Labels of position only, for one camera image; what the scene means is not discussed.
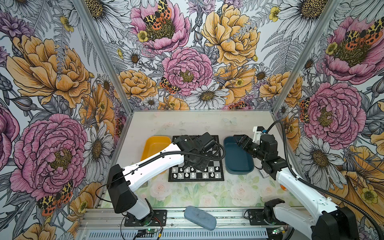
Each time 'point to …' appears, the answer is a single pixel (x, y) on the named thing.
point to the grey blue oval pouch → (201, 218)
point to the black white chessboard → (213, 172)
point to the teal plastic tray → (238, 161)
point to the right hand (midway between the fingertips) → (236, 142)
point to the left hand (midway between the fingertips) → (197, 168)
